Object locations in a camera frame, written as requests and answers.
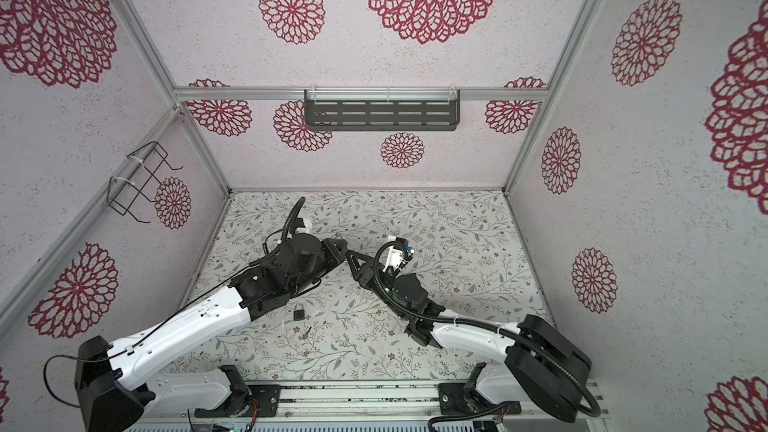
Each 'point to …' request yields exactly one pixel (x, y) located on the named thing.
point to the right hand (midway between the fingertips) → (348, 252)
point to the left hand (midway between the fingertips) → (346, 248)
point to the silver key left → (304, 336)
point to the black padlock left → (298, 315)
